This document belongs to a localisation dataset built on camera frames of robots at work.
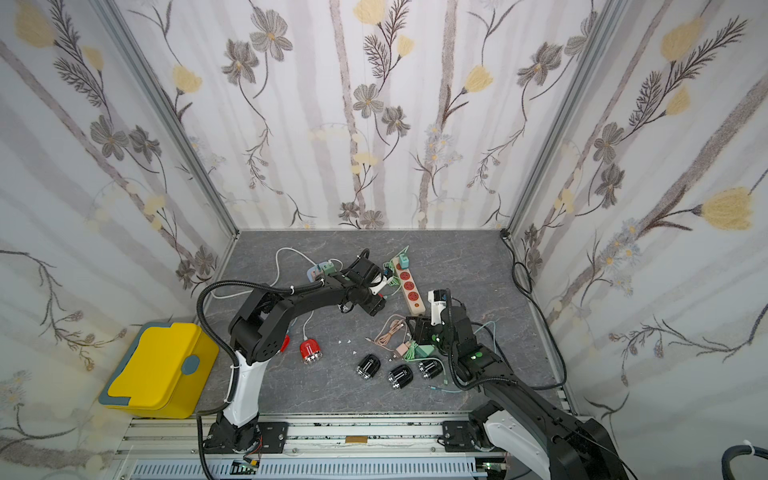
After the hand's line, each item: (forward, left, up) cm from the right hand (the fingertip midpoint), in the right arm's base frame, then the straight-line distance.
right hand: (414, 317), depth 81 cm
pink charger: (-6, +3, -10) cm, 12 cm away
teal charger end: (+25, +2, -8) cm, 26 cm away
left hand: (+13, +10, -12) cm, 20 cm away
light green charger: (-6, -3, -10) cm, 12 cm away
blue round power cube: (+19, +32, -8) cm, 39 cm away
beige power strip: (+17, 0, -13) cm, 21 cm away
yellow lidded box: (-17, +61, +1) cm, 63 cm away
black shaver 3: (-11, -5, -11) cm, 16 cm away
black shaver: (-11, +12, -11) cm, 20 cm away
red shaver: (-7, +30, -11) cm, 32 cm away
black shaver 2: (-13, +3, -10) cm, 17 cm away
